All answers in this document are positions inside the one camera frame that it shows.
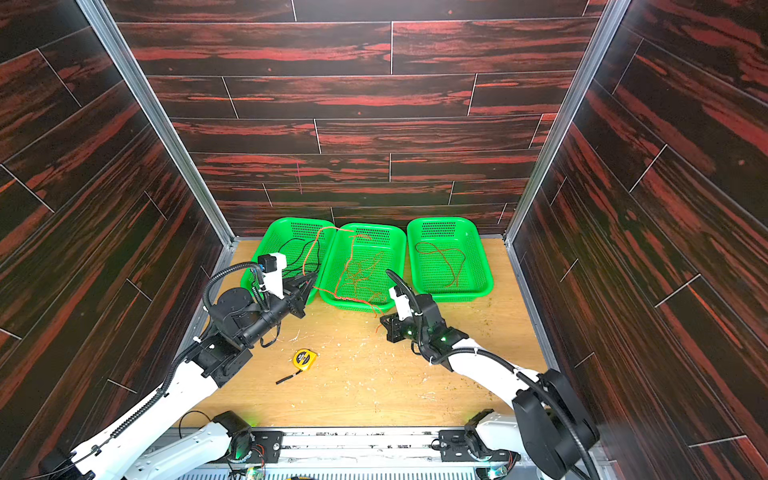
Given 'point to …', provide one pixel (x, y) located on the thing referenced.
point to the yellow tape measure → (303, 359)
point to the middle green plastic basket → (349, 249)
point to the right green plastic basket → (447, 259)
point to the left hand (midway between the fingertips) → (315, 275)
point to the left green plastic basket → (276, 235)
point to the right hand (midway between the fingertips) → (388, 315)
